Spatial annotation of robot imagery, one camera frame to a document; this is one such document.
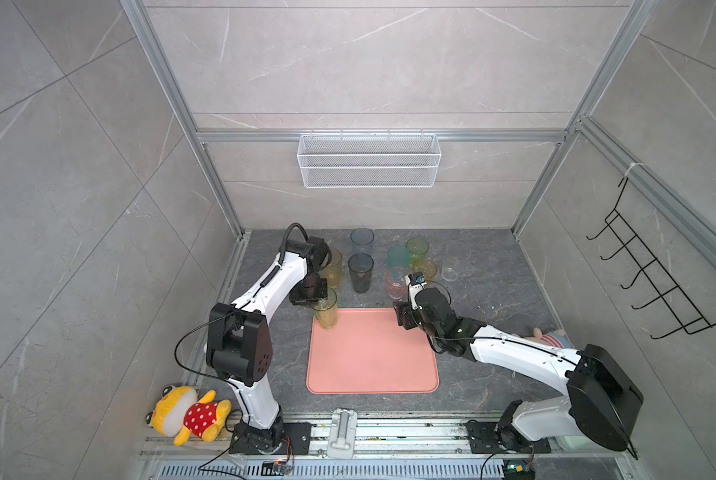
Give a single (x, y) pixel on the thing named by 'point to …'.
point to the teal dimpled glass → (398, 256)
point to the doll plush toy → (556, 339)
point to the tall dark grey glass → (361, 265)
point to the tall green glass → (326, 310)
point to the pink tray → (369, 352)
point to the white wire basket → (370, 160)
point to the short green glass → (417, 248)
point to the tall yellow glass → (333, 273)
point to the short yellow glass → (426, 267)
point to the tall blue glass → (362, 241)
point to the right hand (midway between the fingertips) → (402, 298)
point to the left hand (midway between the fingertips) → (313, 297)
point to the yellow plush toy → (181, 412)
